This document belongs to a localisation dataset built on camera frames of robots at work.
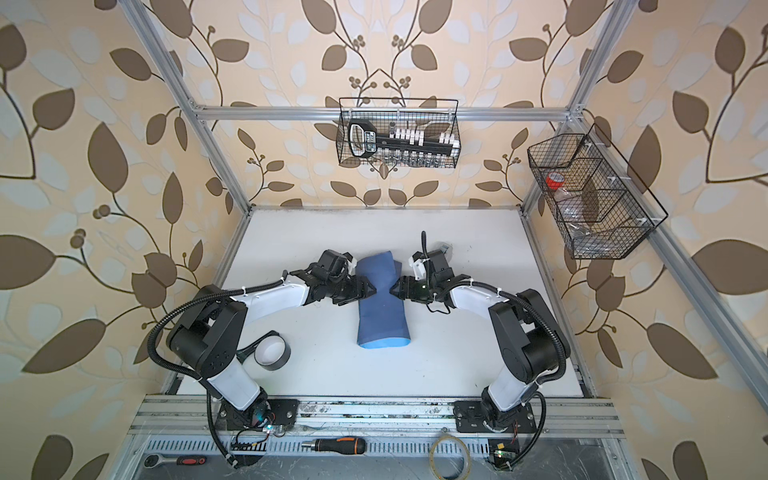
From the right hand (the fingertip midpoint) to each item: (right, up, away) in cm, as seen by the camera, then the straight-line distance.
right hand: (399, 293), depth 91 cm
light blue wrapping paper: (-5, -6, -5) cm, 9 cm away
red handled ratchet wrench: (-57, -34, -22) cm, 70 cm away
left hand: (-8, +1, -1) cm, 8 cm away
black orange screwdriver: (-13, -32, -21) cm, 40 cm away
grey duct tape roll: (-36, -16, -6) cm, 40 cm away
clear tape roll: (+12, -35, -21) cm, 42 cm away
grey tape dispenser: (+16, +14, +14) cm, 26 cm away
